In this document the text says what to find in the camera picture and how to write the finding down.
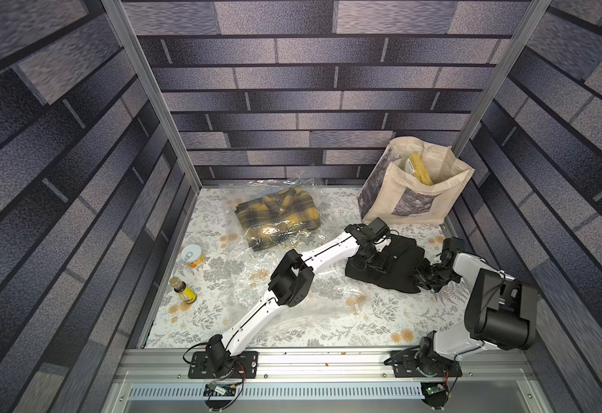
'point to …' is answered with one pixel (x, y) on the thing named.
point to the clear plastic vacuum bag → (335, 304)
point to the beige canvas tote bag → (408, 181)
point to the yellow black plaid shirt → (278, 218)
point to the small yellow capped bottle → (185, 293)
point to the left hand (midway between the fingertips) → (388, 268)
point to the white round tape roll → (191, 253)
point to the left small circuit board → (219, 389)
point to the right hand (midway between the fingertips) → (411, 276)
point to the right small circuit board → (434, 389)
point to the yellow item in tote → (414, 165)
